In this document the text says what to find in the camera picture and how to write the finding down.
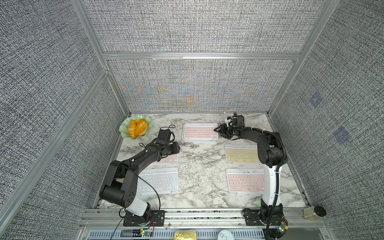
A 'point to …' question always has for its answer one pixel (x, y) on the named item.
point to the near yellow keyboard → (241, 153)
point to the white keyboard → (165, 180)
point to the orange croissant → (138, 127)
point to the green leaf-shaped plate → (123, 128)
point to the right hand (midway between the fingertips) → (215, 126)
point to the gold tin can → (185, 235)
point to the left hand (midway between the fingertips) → (180, 146)
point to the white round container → (225, 235)
